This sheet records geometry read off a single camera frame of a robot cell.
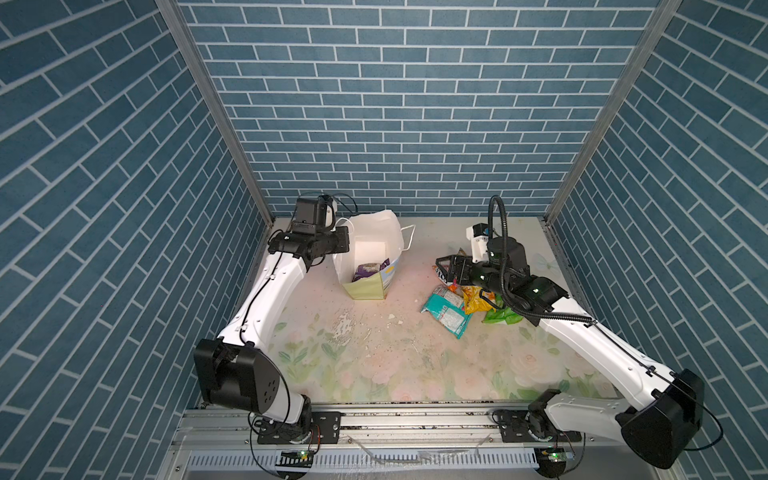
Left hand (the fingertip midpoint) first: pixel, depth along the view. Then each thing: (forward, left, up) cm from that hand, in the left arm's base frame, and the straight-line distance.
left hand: (346, 235), depth 82 cm
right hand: (-9, -26, +2) cm, 27 cm away
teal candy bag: (-11, -30, -22) cm, 39 cm away
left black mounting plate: (-42, +5, -25) cm, 49 cm away
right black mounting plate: (-44, -43, -24) cm, 66 cm away
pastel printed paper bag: (+15, -7, -18) cm, 24 cm away
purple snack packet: (+3, -4, -20) cm, 20 cm away
